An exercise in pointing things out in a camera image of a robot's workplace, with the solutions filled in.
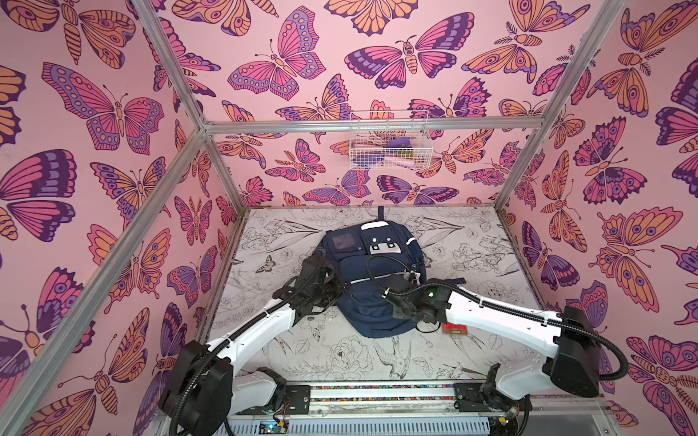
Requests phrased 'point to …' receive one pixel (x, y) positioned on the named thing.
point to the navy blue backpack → (373, 253)
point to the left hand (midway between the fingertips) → (353, 280)
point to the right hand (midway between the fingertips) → (400, 304)
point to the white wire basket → (390, 140)
